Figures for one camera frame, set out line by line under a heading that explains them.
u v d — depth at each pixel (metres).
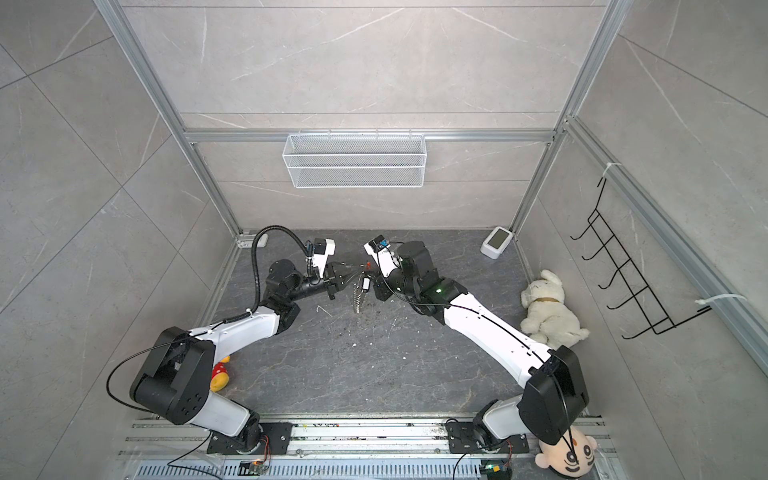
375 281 0.66
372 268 0.67
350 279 0.74
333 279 0.69
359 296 0.76
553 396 0.40
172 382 0.44
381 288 0.66
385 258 0.67
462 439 0.73
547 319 0.84
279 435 0.73
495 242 1.11
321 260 0.69
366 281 0.76
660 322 0.58
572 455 0.65
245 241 1.15
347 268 0.73
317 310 0.98
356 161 1.01
